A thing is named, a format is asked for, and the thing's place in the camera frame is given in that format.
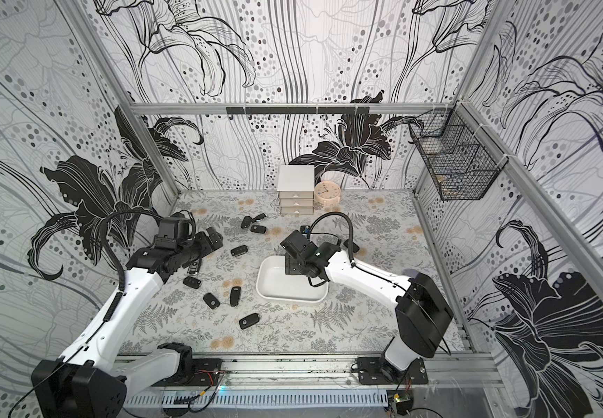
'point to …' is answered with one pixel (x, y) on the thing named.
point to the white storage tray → (274, 285)
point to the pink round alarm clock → (328, 192)
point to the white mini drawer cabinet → (295, 187)
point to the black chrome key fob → (260, 217)
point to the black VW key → (257, 228)
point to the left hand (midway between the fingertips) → (216, 247)
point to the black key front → (249, 320)
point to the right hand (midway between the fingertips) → (301, 261)
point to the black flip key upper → (246, 222)
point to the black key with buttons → (239, 250)
